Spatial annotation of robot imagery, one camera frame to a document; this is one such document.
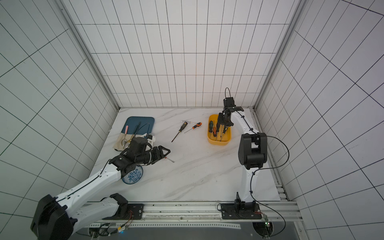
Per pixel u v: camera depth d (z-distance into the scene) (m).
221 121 0.88
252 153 0.53
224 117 0.87
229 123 0.85
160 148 0.72
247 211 0.67
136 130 1.06
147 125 1.04
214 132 1.03
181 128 1.06
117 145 0.95
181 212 0.74
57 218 0.37
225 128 1.04
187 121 1.10
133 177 0.83
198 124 1.07
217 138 1.01
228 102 0.78
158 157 0.68
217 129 1.05
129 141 1.00
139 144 0.60
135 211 0.72
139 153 0.62
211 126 1.06
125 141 0.98
